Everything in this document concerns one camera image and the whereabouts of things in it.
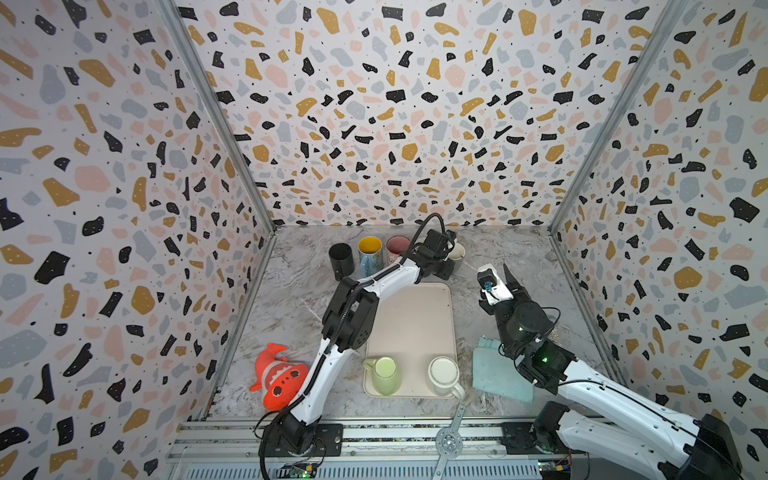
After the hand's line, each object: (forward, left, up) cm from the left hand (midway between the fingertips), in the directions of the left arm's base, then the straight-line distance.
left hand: (453, 261), depth 98 cm
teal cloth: (-34, -9, -8) cm, 36 cm away
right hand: (-18, -6, +21) cm, 28 cm away
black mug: (+3, +37, -2) cm, 37 cm away
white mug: (-35, +7, -3) cm, 36 cm away
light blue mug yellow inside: (+3, +27, -1) cm, 27 cm away
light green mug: (-37, +22, -1) cm, 43 cm away
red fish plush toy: (-36, +48, -1) cm, 60 cm away
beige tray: (-19, +14, -7) cm, 25 cm away
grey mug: (+4, -2, -2) cm, 4 cm away
